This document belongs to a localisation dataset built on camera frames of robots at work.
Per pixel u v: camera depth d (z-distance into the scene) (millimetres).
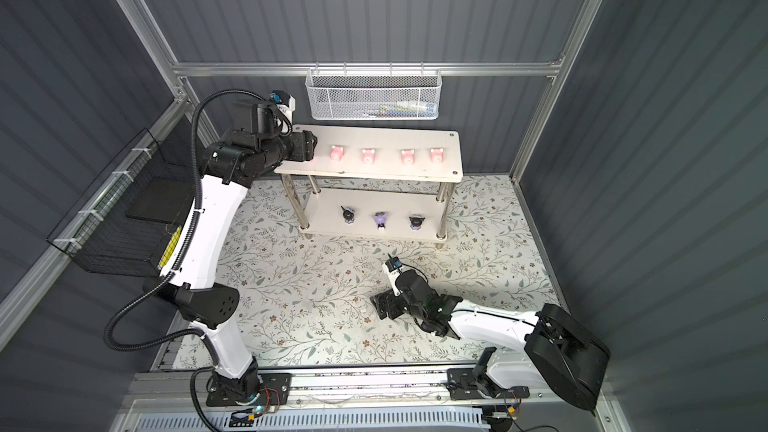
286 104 619
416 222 958
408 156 754
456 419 705
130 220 721
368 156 756
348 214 962
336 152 771
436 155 760
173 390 754
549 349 436
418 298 643
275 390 725
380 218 973
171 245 687
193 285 445
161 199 742
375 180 1196
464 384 732
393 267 739
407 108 915
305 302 888
